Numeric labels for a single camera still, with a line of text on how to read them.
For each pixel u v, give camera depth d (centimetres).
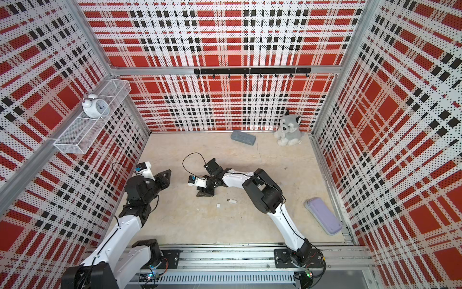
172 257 74
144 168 72
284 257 74
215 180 78
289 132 104
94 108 70
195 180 83
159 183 73
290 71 88
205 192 84
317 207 84
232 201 91
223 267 73
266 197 57
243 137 115
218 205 88
